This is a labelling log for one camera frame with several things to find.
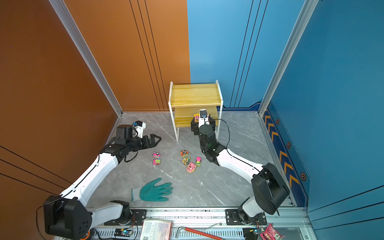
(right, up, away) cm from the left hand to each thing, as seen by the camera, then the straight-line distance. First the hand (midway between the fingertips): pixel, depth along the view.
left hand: (155, 138), depth 81 cm
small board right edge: (+49, -45, -11) cm, 67 cm away
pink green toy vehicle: (+24, -15, +10) cm, 30 cm away
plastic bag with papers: (+3, -40, -15) cm, 43 cm away
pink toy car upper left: (-3, -12, +12) cm, 18 cm away
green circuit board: (-13, -44, -11) cm, 47 cm away
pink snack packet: (+57, -43, -14) cm, 72 cm away
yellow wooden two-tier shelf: (+18, +21, -1) cm, 27 cm away
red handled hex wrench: (+22, -43, -12) cm, 50 cm away
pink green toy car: (-2, -15, +8) cm, 17 cm away
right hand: (+25, +12, -1) cm, 27 cm away
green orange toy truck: (+16, -15, +10) cm, 24 cm away
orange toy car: (+15, -11, +13) cm, 22 cm away
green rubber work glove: (-2, -29, -1) cm, 29 cm away
